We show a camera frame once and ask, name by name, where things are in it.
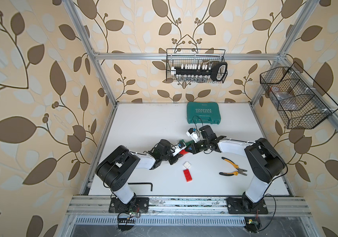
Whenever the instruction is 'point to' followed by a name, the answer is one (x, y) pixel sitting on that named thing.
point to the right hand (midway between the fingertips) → (186, 149)
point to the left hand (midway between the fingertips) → (181, 152)
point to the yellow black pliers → (239, 170)
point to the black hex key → (147, 183)
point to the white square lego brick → (186, 164)
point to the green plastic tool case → (203, 112)
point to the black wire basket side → (300, 102)
